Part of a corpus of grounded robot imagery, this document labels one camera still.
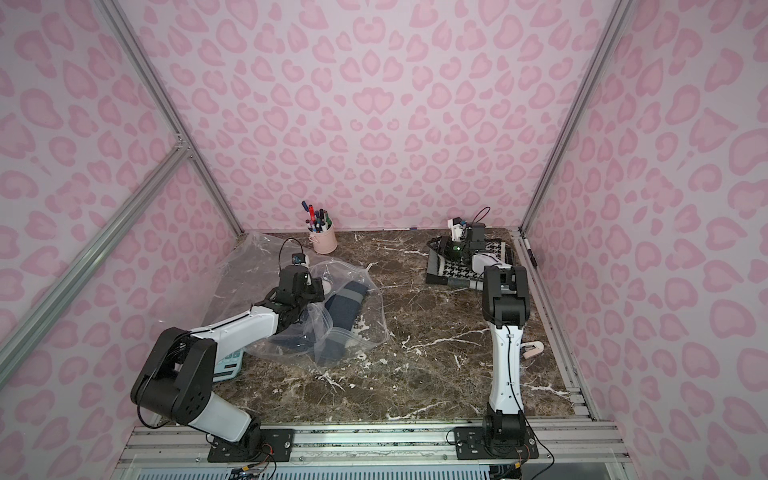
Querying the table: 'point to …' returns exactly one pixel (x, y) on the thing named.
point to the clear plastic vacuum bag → (252, 272)
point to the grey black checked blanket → (435, 270)
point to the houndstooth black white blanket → (459, 269)
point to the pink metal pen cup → (324, 242)
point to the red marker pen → (311, 216)
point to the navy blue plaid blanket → (327, 331)
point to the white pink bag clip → (539, 346)
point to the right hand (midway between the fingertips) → (428, 241)
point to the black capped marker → (321, 216)
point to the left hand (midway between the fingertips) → (319, 277)
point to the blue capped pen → (305, 206)
